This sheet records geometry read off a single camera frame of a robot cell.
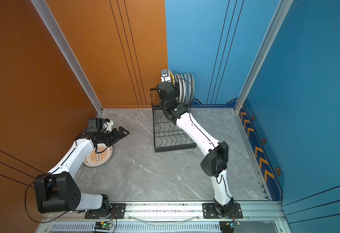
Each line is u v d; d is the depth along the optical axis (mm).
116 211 734
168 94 544
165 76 608
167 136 1021
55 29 769
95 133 643
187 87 914
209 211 725
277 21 740
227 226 698
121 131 772
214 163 483
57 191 410
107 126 725
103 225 707
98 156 922
